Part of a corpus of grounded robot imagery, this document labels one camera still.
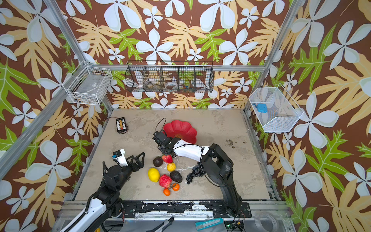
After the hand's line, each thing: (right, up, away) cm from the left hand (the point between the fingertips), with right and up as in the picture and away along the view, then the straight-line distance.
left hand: (138, 153), depth 81 cm
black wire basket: (+16, +49, +16) cm, 54 cm away
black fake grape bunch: (+34, -11, +3) cm, 36 cm away
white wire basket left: (-32, +40, +5) cm, 52 cm away
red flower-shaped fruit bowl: (+24, +12, +26) cm, 37 cm away
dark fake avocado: (+22, -13, 0) cm, 25 cm away
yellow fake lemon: (+8, -13, +2) cm, 15 cm away
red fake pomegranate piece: (+16, -15, -2) cm, 22 cm away
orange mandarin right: (+22, -19, -1) cm, 29 cm away
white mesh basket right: (+80, +24, +3) cm, 84 cm away
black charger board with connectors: (-21, +14, +27) cm, 37 cm away
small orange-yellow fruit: (+18, -9, +4) cm, 21 cm away
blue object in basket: (+73, +27, +6) cm, 78 cm away
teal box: (+38, -33, -10) cm, 51 cm away
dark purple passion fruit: (+10, -6, +6) cm, 13 cm away
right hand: (+15, +4, +11) cm, 19 cm away
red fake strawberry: (+16, -5, +8) cm, 18 cm away
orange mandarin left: (+16, -21, -3) cm, 27 cm away
